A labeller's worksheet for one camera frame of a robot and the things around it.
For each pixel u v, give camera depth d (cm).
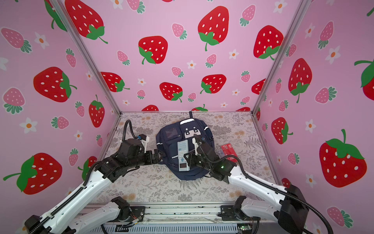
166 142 95
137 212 74
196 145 69
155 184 84
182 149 76
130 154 55
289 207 39
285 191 42
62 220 40
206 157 54
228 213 74
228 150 97
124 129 55
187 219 73
